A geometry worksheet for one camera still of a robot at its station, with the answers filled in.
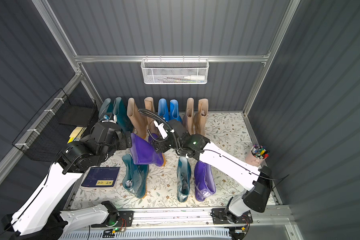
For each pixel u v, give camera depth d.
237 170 0.43
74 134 0.74
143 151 0.75
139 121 0.97
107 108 0.89
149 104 0.93
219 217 0.73
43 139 0.67
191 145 0.49
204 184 0.59
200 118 0.86
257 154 0.83
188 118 0.84
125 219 0.72
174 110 0.87
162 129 0.60
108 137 0.44
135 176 0.82
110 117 0.52
